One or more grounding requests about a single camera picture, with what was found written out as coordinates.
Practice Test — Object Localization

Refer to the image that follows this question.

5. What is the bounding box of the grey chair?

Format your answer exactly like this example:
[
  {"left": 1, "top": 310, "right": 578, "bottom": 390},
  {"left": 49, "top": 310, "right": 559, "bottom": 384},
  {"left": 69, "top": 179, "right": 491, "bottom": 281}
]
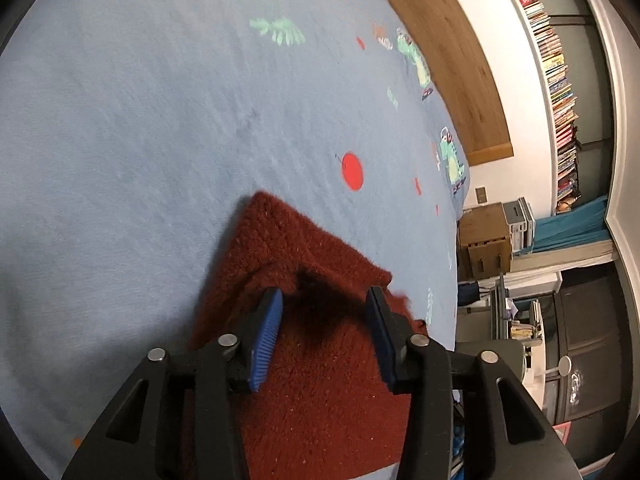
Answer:
[{"left": 454, "top": 337, "right": 526, "bottom": 386}]

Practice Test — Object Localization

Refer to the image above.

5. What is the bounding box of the wooden bedside cabinet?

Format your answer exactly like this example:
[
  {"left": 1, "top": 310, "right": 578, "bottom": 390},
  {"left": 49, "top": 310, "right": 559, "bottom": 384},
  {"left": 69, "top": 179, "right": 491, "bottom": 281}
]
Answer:
[{"left": 459, "top": 203, "right": 513, "bottom": 281}]

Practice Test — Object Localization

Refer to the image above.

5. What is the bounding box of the grey white printer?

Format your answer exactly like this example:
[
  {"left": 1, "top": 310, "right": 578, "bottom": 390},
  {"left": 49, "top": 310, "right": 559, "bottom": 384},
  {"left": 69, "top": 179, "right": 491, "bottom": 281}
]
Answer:
[{"left": 502, "top": 197, "right": 536, "bottom": 256}]

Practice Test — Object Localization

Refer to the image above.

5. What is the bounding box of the white desk lamp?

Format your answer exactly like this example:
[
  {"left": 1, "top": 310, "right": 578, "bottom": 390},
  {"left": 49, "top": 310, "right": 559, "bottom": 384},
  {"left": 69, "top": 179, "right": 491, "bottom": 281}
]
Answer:
[{"left": 522, "top": 355, "right": 574, "bottom": 379}]

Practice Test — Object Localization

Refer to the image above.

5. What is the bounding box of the dark bag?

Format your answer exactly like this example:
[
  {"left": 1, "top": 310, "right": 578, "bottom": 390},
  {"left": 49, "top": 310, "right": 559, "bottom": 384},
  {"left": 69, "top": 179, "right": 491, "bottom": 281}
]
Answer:
[{"left": 457, "top": 282, "right": 482, "bottom": 307}]

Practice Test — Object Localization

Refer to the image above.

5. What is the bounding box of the cluttered desk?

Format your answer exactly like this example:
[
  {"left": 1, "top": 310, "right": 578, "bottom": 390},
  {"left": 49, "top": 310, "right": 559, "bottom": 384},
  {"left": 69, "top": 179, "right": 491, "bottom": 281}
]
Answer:
[{"left": 480, "top": 270, "right": 562, "bottom": 347}]

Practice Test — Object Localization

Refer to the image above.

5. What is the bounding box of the dark red knit sweater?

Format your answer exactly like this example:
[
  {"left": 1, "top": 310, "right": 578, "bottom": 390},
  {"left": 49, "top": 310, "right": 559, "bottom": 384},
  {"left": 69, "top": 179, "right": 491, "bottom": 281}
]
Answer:
[{"left": 182, "top": 191, "right": 426, "bottom": 479}]

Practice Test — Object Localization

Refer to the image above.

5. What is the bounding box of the wooden bed headboard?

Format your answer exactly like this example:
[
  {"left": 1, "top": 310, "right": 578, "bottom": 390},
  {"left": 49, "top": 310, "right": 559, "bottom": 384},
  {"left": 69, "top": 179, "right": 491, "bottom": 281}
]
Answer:
[{"left": 347, "top": 0, "right": 515, "bottom": 166}]

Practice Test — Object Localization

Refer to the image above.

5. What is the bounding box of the row of books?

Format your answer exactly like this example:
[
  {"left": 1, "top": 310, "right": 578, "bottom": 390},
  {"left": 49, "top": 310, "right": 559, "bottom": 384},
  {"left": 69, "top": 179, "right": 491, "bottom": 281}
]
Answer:
[{"left": 496, "top": 0, "right": 584, "bottom": 212}]

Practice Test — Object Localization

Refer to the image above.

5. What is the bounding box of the teal curtain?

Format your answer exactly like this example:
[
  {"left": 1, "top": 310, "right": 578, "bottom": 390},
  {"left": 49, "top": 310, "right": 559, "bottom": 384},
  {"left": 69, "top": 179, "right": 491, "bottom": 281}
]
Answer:
[{"left": 530, "top": 195, "right": 614, "bottom": 256}]

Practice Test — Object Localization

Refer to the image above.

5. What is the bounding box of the blue printed blanket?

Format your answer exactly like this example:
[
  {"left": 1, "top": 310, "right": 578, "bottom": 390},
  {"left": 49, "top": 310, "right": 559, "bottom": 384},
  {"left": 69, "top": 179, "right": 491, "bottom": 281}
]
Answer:
[{"left": 0, "top": 0, "right": 471, "bottom": 480}]

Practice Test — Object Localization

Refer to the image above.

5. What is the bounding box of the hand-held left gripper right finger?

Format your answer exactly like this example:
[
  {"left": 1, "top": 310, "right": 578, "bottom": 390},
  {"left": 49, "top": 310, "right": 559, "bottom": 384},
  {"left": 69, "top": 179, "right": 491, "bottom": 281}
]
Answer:
[{"left": 364, "top": 285, "right": 583, "bottom": 480}]

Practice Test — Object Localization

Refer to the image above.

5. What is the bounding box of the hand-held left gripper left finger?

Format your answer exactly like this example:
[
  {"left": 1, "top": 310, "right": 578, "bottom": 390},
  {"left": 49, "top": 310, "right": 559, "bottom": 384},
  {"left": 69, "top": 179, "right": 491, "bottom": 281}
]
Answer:
[{"left": 60, "top": 287, "right": 285, "bottom": 480}]

